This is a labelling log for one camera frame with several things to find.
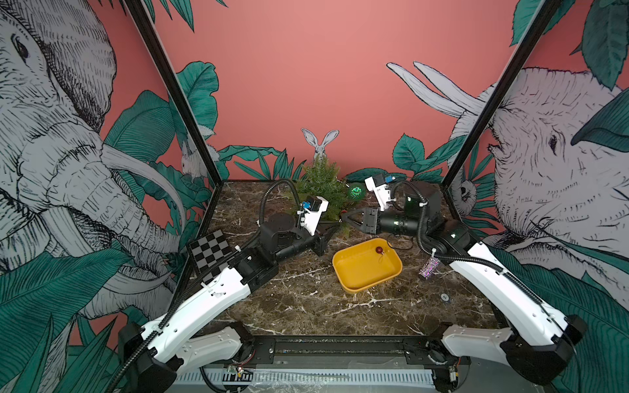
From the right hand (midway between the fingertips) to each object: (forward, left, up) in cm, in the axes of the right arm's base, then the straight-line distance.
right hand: (343, 215), depth 60 cm
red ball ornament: (+11, -17, -37) cm, 42 cm away
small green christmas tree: (+16, +6, -3) cm, 18 cm away
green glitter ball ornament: (+12, -5, -4) cm, 14 cm away
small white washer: (-7, -39, -40) cm, 56 cm away
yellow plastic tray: (+2, -9, -35) cm, 36 cm away
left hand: (+1, +1, -4) cm, 4 cm away
